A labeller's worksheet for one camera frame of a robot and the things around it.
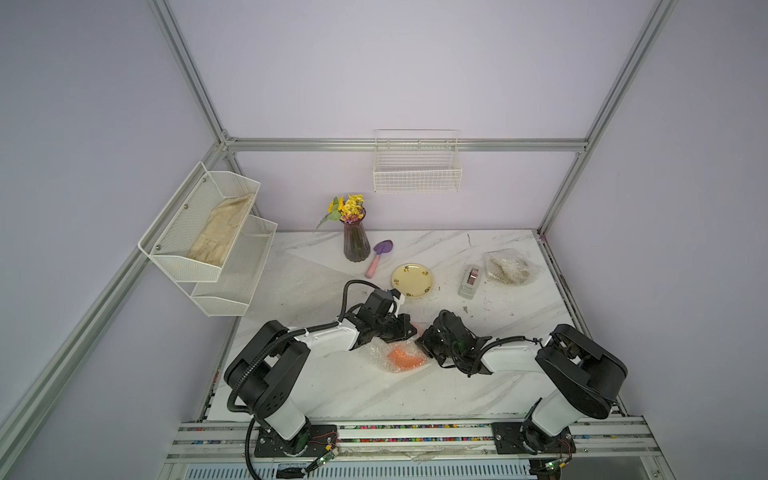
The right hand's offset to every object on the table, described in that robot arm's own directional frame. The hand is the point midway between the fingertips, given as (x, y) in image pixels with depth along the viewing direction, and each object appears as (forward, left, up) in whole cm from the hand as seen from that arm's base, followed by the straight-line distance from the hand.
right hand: (406, 346), depth 88 cm
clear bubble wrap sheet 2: (+28, -47, +2) cm, 55 cm away
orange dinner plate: (-4, +1, -1) cm, 4 cm away
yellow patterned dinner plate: (+27, -38, +2) cm, 46 cm away
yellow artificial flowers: (+35, +18, +23) cm, 46 cm away
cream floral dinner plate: (+25, -4, -1) cm, 25 cm away
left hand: (+2, -3, +4) cm, 5 cm away
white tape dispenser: (+22, -23, +2) cm, 32 cm away
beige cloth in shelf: (+22, +51, +29) cm, 62 cm away
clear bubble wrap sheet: (-3, +8, +6) cm, 10 cm away
